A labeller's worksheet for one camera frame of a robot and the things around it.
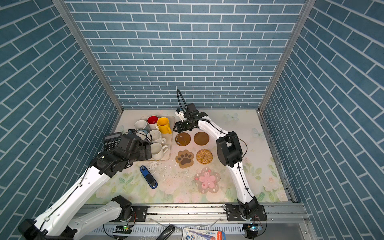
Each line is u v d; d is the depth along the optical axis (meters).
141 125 1.02
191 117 0.80
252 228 0.72
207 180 0.85
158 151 0.85
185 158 0.94
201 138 1.02
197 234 0.68
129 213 0.68
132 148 0.56
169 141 1.02
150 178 0.86
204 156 0.94
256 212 0.69
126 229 0.72
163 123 1.05
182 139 1.02
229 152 0.60
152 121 1.07
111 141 0.99
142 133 0.58
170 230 0.66
